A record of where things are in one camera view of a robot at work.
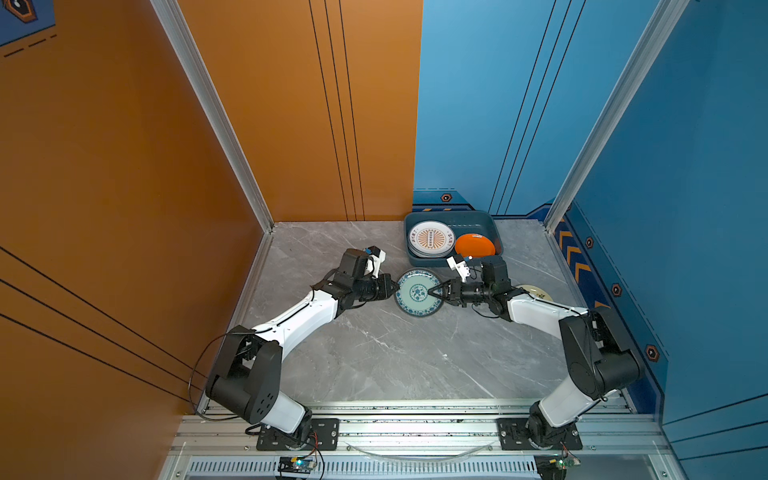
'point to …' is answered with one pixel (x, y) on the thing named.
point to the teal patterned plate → (412, 297)
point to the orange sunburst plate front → (431, 239)
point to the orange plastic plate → (475, 245)
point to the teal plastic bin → (461, 222)
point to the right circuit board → (554, 466)
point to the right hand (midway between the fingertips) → (429, 295)
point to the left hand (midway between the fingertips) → (401, 284)
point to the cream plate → (535, 292)
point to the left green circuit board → (296, 464)
